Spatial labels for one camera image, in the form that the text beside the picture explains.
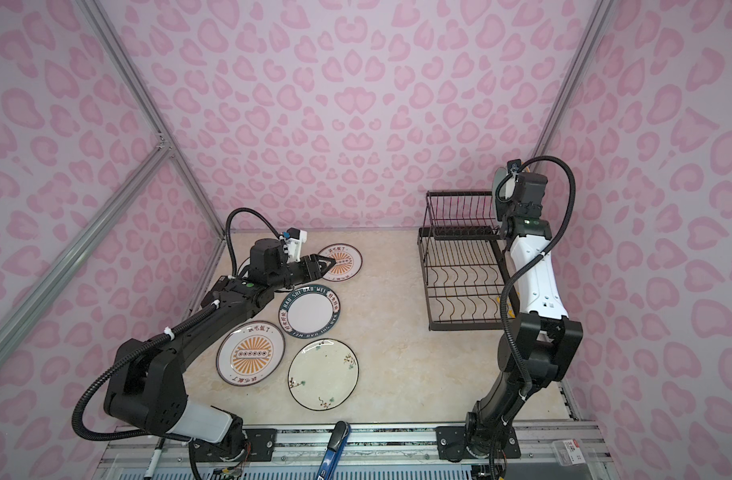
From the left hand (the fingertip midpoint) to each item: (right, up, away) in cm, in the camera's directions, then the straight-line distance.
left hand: (333, 258), depth 81 cm
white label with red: (+58, -45, -11) cm, 74 cm away
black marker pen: (-41, -47, -11) cm, 63 cm away
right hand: (+51, +19, -1) cm, 54 cm away
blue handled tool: (+2, -44, -12) cm, 46 cm away
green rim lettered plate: (-10, -18, +17) cm, 27 cm away
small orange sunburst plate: (+1, -2, +29) cm, 29 cm away
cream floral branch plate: (-4, -33, +3) cm, 33 cm away
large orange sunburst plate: (-25, -28, +7) cm, 38 cm away
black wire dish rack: (+43, -9, +20) cm, 48 cm away
